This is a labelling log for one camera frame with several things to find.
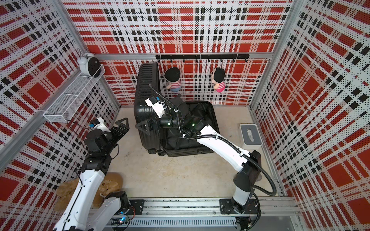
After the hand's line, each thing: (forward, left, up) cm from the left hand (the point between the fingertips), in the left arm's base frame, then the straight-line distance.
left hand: (127, 122), depth 75 cm
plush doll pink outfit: (+36, -51, +5) cm, 63 cm away
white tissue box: (+6, -74, -24) cm, 77 cm away
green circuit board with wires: (-41, 0, -26) cm, 49 cm away
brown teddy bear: (-25, +8, -19) cm, 32 cm away
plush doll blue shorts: (+36, -21, +5) cm, 42 cm away
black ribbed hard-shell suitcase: (+4, -17, -27) cm, 32 cm away
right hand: (-7, -15, +11) cm, 20 cm away
